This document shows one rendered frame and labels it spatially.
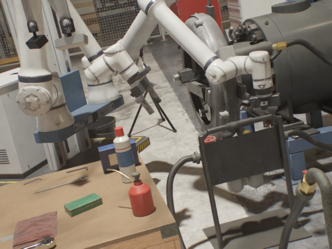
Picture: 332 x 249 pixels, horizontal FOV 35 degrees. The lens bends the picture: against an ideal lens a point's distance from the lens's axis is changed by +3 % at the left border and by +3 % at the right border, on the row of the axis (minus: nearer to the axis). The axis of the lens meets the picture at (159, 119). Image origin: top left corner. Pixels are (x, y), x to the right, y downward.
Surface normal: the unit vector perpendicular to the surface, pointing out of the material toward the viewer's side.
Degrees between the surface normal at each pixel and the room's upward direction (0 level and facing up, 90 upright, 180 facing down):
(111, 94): 68
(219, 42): 51
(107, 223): 0
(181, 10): 90
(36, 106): 100
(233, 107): 107
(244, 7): 90
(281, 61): 78
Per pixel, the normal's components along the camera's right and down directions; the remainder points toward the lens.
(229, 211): -0.19, -0.95
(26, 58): -0.23, 0.27
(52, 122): 0.00, -0.11
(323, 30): 0.06, -0.33
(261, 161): 0.20, 0.22
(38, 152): 0.88, -0.05
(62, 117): 0.50, -0.26
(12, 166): -0.44, 0.32
